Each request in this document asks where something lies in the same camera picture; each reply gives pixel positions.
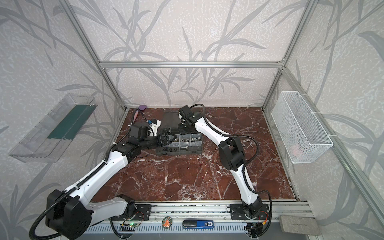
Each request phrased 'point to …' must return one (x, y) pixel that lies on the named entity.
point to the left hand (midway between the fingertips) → (173, 134)
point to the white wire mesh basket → (302, 138)
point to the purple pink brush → (142, 107)
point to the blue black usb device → (191, 224)
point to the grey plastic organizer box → (188, 144)
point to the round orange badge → (167, 222)
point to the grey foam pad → (297, 225)
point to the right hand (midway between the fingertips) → (181, 126)
